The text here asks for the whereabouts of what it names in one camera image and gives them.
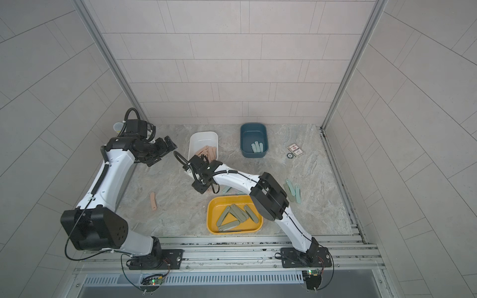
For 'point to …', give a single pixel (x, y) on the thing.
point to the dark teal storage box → (249, 133)
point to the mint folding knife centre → (226, 189)
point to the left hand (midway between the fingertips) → (173, 147)
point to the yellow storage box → (216, 206)
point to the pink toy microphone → (118, 126)
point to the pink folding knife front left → (153, 201)
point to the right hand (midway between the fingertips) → (200, 185)
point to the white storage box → (199, 140)
